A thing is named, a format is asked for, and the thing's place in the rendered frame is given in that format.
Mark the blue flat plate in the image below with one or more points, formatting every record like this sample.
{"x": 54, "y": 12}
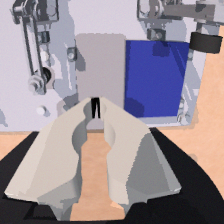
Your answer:
{"x": 154, "y": 74}

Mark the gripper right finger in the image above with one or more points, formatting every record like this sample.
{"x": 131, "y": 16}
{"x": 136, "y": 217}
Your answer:
{"x": 144, "y": 165}

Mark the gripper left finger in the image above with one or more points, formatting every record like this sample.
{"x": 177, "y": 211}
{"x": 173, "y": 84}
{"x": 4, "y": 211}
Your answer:
{"x": 44, "y": 168}

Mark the grey metal fixture plate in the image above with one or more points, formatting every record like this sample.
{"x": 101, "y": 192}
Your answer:
{"x": 98, "y": 28}

